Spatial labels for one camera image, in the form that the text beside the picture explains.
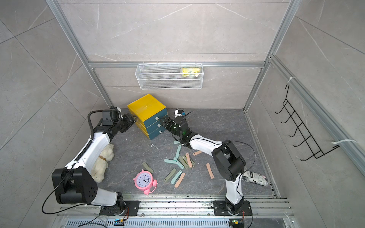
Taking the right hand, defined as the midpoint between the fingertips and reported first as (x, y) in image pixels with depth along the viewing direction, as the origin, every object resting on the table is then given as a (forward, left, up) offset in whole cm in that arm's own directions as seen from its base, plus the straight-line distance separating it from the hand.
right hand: (161, 120), depth 85 cm
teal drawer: (+2, +7, -8) cm, 11 cm away
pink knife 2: (-18, -17, -20) cm, 32 cm away
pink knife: (-11, -22, -22) cm, 33 cm away
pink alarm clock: (-30, +10, -19) cm, 37 cm away
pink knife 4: (-29, -11, -22) cm, 37 cm away
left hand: (+2, +16, +2) cm, 16 cm away
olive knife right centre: (-16, -14, -21) cm, 30 cm away
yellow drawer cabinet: (+6, +9, +1) cm, 11 cm away
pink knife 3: (-24, -29, -21) cm, 43 cm away
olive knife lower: (-26, -4, -21) cm, 34 cm away
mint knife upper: (-4, -8, -20) cm, 22 cm away
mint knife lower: (-25, -9, -22) cm, 35 cm away
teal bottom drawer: (+2, +6, -16) cm, 17 cm away
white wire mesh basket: (+34, -4, +9) cm, 36 cm away
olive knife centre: (-20, -14, -21) cm, 32 cm away
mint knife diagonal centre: (-19, -10, -21) cm, 30 cm away
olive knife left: (-21, +10, -21) cm, 32 cm away
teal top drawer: (+5, +5, -3) cm, 7 cm away
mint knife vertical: (-10, -9, -21) cm, 25 cm away
